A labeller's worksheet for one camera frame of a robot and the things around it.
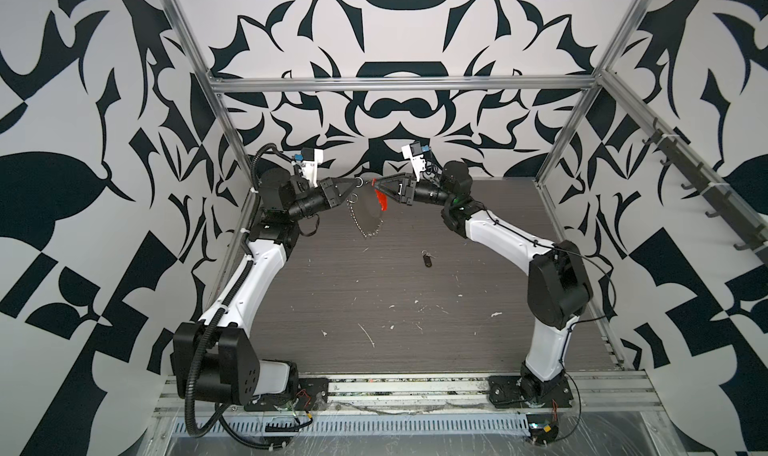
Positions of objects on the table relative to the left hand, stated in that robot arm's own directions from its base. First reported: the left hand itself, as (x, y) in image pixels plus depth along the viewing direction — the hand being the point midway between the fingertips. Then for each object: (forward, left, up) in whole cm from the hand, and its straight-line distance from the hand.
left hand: (359, 176), depth 71 cm
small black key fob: (-2, -20, -37) cm, 42 cm away
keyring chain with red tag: (+3, -5, -13) cm, 14 cm away
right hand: (0, -4, -3) cm, 5 cm away
